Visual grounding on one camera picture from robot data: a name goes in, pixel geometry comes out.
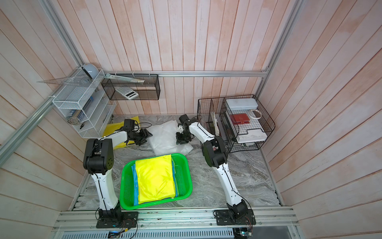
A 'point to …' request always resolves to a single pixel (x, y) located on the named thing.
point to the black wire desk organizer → (214, 114)
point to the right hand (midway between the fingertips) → (178, 142)
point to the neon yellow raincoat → (155, 179)
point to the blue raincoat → (135, 186)
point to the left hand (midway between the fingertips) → (150, 137)
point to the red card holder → (240, 118)
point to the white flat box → (252, 135)
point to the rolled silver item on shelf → (75, 116)
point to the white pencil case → (239, 104)
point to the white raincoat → (162, 140)
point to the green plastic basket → (183, 165)
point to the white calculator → (127, 92)
